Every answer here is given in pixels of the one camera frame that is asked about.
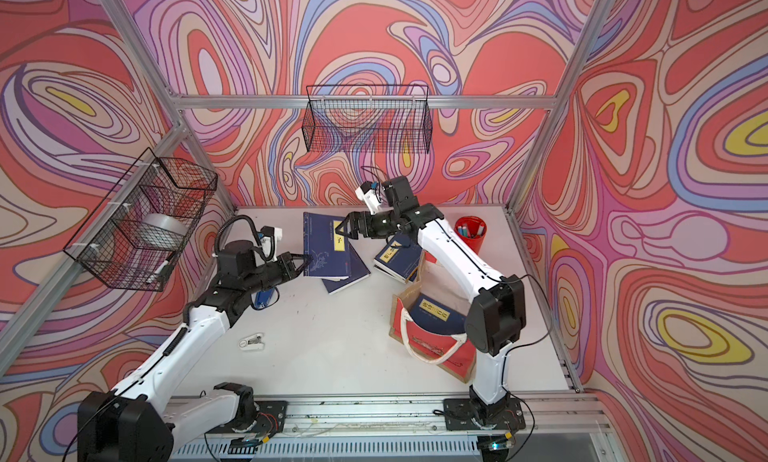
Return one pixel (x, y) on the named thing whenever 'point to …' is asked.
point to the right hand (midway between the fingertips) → (350, 238)
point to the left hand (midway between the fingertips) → (313, 259)
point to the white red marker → (481, 229)
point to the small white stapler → (252, 342)
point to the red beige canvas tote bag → (451, 353)
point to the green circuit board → (244, 445)
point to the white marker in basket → (165, 262)
